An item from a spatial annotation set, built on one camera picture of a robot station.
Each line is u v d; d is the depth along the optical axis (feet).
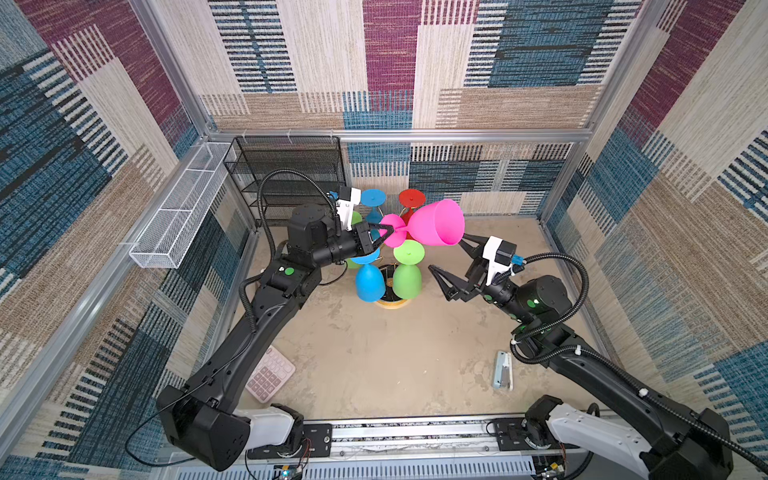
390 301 3.17
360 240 1.89
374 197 2.79
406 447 2.40
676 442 1.29
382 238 2.12
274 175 1.84
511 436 2.39
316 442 2.40
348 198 1.98
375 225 2.06
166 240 3.01
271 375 2.71
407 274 2.54
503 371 2.66
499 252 1.62
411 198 2.79
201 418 1.22
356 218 2.67
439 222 1.88
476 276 1.81
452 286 1.78
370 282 2.51
